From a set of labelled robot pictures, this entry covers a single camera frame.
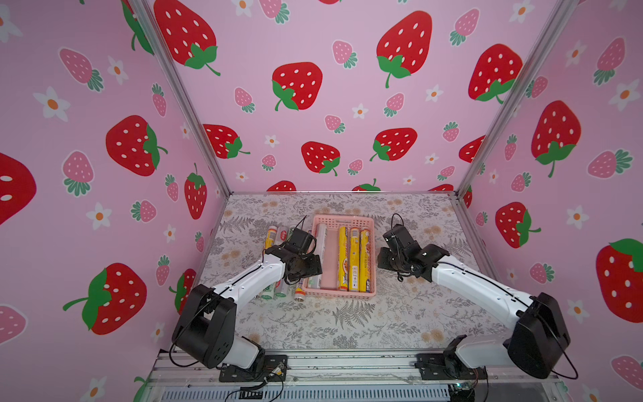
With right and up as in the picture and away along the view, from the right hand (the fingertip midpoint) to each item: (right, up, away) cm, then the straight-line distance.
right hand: (389, 253), depth 85 cm
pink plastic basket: (-20, +10, +19) cm, 29 cm away
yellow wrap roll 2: (-16, -3, +10) cm, 19 cm away
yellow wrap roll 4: (-8, -4, +9) cm, 13 cm away
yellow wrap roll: (-46, +4, +16) cm, 49 cm away
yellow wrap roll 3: (-11, -4, +10) cm, 16 cm away
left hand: (-25, -6, +3) cm, 26 cm away
